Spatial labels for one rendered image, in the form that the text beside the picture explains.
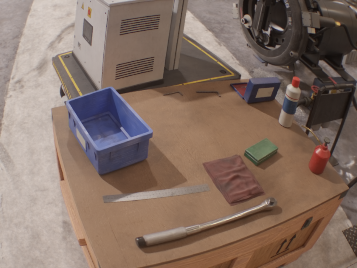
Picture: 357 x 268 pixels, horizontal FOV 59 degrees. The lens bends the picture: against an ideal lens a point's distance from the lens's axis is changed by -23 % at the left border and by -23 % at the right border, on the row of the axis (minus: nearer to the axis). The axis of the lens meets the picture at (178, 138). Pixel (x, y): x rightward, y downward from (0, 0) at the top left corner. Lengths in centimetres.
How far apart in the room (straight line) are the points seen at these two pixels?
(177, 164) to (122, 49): 67
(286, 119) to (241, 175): 39
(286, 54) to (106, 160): 154
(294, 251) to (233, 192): 53
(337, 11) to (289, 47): 68
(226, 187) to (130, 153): 31
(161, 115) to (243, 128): 31
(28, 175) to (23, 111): 60
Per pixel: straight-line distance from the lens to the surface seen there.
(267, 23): 266
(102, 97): 143
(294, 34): 234
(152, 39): 181
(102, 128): 142
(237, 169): 130
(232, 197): 122
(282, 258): 158
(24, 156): 206
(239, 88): 175
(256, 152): 138
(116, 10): 165
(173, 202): 119
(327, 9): 271
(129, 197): 119
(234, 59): 311
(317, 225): 155
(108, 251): 105
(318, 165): 142
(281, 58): 248
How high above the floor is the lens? 135
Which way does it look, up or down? 39 degrees down
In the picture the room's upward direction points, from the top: 9 degrees clockwise
